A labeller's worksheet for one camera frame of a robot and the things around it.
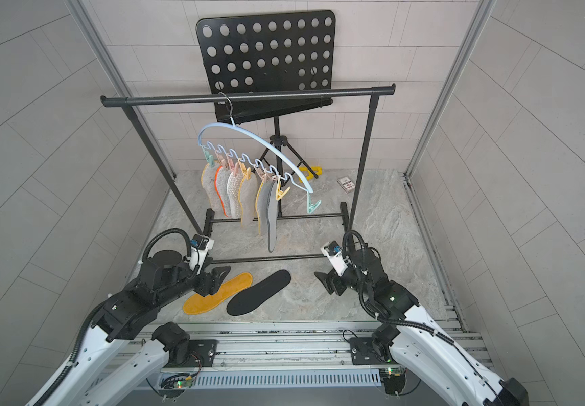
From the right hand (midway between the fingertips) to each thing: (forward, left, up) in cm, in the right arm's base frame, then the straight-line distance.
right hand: (324, 266), depth 76 cm
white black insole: (-2, +21, -11) cm, 24 cm away
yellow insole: (-5, +41, -10) cm, 42 cm away
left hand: (0, +28, +6) cm, 29 cm away
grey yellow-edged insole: (+12, +16, +21) cm, 29 cm away
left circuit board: (-25, +43, -11) cm, 51 cm away
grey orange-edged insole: (+20, +30, +17) cm, 40 cm away
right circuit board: (-28, -16, -11) cm, 33 cm away
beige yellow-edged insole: (+16, +21, +18) cm, 32 cm away
